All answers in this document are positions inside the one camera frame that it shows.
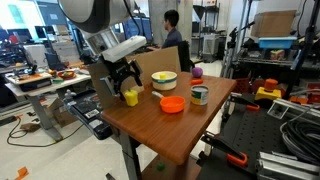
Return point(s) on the black flat equipment platform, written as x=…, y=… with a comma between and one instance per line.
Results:
x=88, y=113

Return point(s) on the black device on desk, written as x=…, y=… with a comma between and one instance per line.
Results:
x=35, y=85

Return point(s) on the white desk grey legs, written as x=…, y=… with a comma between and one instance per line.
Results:
x=43, y=100

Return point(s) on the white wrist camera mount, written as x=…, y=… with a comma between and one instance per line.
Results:
x=124, y=49

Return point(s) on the yellow toy pepper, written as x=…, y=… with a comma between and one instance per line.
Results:
x=131, y=98

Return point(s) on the yellow emergency stop red button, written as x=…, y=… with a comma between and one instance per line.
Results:
x=268, y=90

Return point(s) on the black office chair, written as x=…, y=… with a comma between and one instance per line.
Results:
x=185, y=56

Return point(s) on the tin can yellow green label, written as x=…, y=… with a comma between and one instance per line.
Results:
x=199, y=95

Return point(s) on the orange toy carrot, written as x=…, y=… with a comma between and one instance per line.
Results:
x=196, y=81

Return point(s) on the clear plastic bottle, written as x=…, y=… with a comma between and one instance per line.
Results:
x=69, y=96

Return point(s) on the silver aluminium extrusion bars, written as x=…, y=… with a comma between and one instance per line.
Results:
x=286, y=166

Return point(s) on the colourful toy on shelf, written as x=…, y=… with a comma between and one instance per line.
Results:
x=277, y=54

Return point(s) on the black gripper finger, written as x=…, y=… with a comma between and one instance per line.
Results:
x=108, y=86
x=136, y=73

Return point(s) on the blue plastic bin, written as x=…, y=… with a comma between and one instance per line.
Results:
x=276, y=42

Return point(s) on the person in dark shirt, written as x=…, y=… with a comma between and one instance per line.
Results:
x=171, y=33

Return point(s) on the black tripod stand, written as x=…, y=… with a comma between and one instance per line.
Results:
x=233, y=50

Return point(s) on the small green object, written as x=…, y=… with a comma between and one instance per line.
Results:
x=161, y=166

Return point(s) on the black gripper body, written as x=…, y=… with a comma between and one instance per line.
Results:
x=121, y=73

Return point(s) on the white bowl teal band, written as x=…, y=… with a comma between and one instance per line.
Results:
x=164, y=82

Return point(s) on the red bowl with toy fruit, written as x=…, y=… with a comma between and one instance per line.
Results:
x=66, y=74

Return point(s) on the black metal table frame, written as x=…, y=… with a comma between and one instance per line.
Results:
x=130, y=156

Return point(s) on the purple toy ball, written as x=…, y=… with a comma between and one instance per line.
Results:
x=197, y=72

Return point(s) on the grey fan unit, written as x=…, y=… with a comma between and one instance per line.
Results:
x=211, y=48

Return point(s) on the large cardboard box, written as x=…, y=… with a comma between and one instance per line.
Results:
x=273, y=23

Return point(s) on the small cardboard box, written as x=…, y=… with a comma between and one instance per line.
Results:
x=61, y=113

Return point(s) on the small yellow item in bowl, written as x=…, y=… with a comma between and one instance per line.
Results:
x=162, y=76

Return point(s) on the black perforated breadboard table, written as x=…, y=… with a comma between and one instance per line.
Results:
x=260, y=133

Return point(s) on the orange plate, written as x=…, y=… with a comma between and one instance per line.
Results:
x=172, y=104

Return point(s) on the brown cardboard panel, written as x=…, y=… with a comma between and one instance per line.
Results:
x=160, y=61

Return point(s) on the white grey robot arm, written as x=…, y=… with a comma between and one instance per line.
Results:
x=96, y=16

